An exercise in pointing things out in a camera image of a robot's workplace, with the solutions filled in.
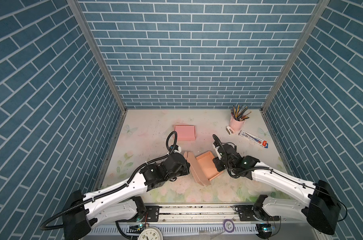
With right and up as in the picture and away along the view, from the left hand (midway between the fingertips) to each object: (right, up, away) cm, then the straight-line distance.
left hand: (192, 166), depth 74 cm
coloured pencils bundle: (+34, +29, +30) cm, 54 cm away
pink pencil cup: (+32, +20, +31) cm, 49 cm away
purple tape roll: (+17, -28, -4) cm, 33 cm away
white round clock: (-18, -27, -9) cm, 34 cm away
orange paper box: (+7, -5, +16) cm, 18 cm away
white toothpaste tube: (+47, +8, +26) cm, 55 cm away
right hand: (+13, +3, +8) cm, 15 cm away
